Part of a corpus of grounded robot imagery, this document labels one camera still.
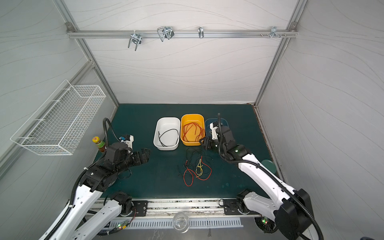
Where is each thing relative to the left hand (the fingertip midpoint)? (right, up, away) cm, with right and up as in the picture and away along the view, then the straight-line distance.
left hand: (145, 149), depth 75 cm
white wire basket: (-38, +12, -7) cm, 40 cm away
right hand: (+30, +6, +4) cm, 31 cm away
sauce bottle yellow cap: (-27, +1, +6) cm, 28 cm away
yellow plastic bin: (+24, +8, +30) cm, 39 cm away
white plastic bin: (+6, +5, +28) cm, 29 cm away
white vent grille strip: (+12, -35, -4) cm, 37 cm away
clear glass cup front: (+19, -29, -11) cm, 37 cm away
